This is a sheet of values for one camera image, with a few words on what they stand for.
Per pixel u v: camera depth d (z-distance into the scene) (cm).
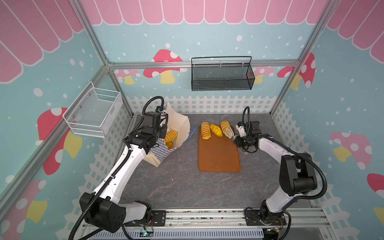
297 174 47
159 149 79
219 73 94
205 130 105
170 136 99
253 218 74
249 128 76
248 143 70
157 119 58
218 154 97
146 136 54
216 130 106
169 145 94
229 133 99
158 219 74
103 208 38
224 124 106
